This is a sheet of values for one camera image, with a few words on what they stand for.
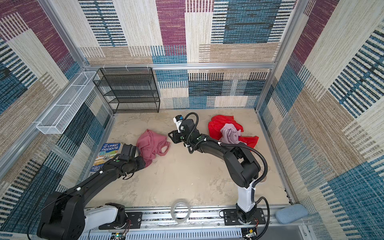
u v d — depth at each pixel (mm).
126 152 687
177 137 794
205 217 759
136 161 777
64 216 401
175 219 709
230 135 923
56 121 705
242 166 495
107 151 962
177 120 803
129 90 1095
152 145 922
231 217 733
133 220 729
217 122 1056
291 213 729
